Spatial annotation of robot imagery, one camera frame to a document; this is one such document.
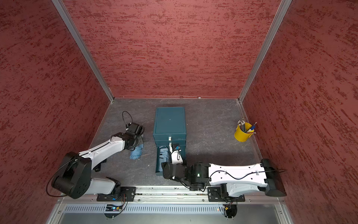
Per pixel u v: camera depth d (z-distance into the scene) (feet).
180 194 2.49
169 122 2.60
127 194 2.45
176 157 2.07
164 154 2.78
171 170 1.57
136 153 2.79
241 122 2.79
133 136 2.33
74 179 1.39
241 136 2.95
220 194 2.14
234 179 1.39
